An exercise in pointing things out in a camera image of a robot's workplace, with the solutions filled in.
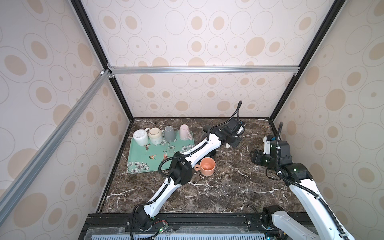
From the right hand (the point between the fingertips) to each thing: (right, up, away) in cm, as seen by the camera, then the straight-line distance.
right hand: (255, 153), depth 76 cm
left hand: (-3, +8, +10) cm, 13 cm away
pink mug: (-38, +9, +26) cm, 47 cm away
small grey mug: (-48, +10, +24) cm, 54 cm away
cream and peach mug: (-23, -11, +16) cm, 30 cm away
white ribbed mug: (-66, +8, +21) cm, 70 cm away
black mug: (-23, +1, -11) cm, 26 cm away
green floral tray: (-64, -6, +19) cm, 67 cm away
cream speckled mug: (-57, +8, +23) cm, 62 cm away
